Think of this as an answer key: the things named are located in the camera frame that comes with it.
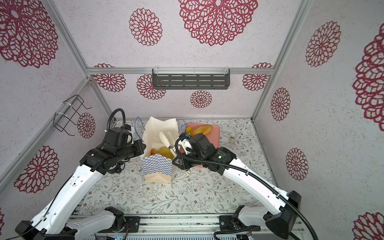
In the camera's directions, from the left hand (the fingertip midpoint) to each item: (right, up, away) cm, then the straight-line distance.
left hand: (146, 148), depth 73 cm
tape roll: (+52, +2, +34) cm, 63 cm away
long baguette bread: (+32, +10, +34) cm, 48 cm away
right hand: (+15, -4, -7) cm, 17 cm away
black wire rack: (-41, +14, 0) cm, 44 cm away
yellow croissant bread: (+21, +10, +36) cm, 42 cm away
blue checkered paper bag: (+4, -11, +5) cm, 13 cm away
